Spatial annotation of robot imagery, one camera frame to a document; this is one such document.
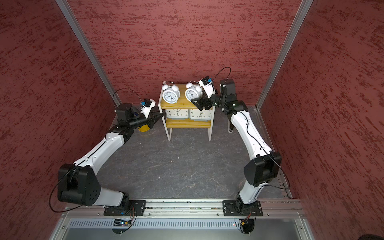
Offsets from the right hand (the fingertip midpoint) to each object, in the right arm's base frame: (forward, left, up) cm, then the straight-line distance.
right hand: (198, 98), depth 76 cm
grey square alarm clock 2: (+2, +1, -16) cm, 16 cm away
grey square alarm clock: (+3, +13, -15) cm, 20 cm away
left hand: (-4, +20, -8) cm, 22 cm away
